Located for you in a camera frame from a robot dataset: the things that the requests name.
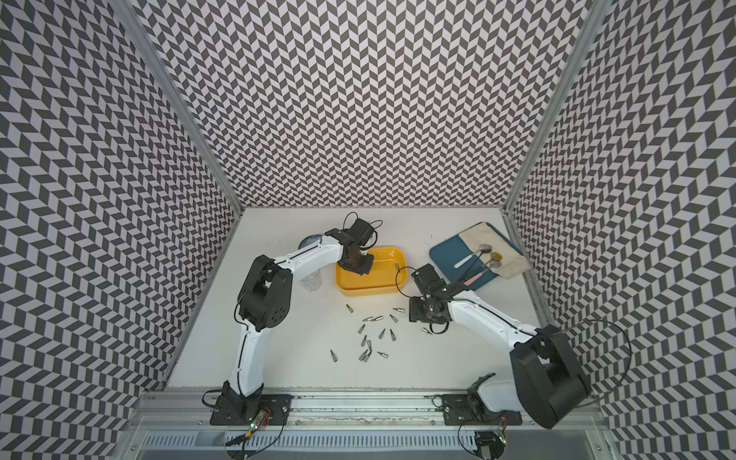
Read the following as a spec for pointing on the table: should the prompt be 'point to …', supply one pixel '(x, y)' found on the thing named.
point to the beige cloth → (513, 263)
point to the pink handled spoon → (495, 264)
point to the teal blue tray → (472, 257)
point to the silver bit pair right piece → (379, 318)
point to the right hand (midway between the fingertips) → (420, 318)
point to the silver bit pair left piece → (368, 319)
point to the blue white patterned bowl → (310, 241)
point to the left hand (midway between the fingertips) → (363, 269)
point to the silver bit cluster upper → (363, 341)
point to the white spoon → (484, 248)
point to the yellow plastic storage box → (388, 275)
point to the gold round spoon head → (496, 256)
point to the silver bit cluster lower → (364, 356)
